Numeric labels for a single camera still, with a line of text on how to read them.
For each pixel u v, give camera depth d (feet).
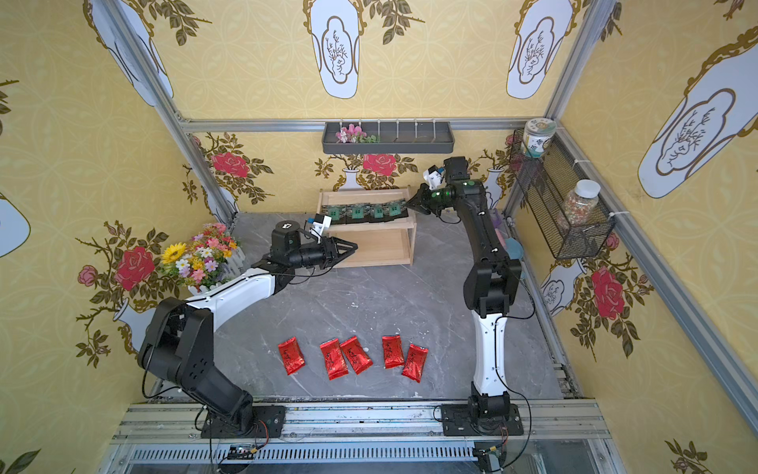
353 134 2.88
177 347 1.50
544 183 3.28
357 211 3.03
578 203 2.14
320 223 2.62
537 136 2.78
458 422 2.40
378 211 3.03
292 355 2.74
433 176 2.83
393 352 2.73
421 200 2.67
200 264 2.82
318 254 2.49
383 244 3.59
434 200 2.62
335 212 3.03
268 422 2.42
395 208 3.01
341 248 2.59
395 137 3.03
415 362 2.67
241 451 2.40
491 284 1.89
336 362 2.69
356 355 2.74
